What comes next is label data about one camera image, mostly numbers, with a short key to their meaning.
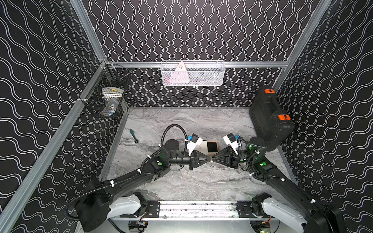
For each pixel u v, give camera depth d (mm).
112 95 817
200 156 630
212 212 748
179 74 901
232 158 623
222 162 651
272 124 839
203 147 950
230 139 613
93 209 404
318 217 402
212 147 968
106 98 835
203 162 646
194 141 616
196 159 597
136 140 1000
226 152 651
